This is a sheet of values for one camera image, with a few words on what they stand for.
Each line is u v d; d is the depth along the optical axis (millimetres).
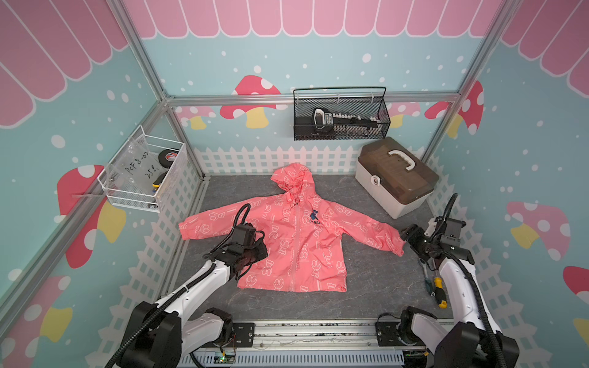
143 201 656
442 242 612
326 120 889
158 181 668
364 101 918
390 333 740
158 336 401
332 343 739
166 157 796
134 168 671
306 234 971
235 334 737
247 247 687
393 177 943
